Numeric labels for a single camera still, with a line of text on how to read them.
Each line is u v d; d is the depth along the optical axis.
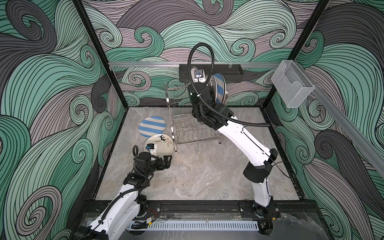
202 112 0.47
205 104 0.45
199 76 0.53
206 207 0.75
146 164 0.64
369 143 0.53
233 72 0.94
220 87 0.73
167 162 0.74
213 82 0.79
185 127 1.06
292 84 0.79
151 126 1.08
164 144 0.98
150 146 0.74
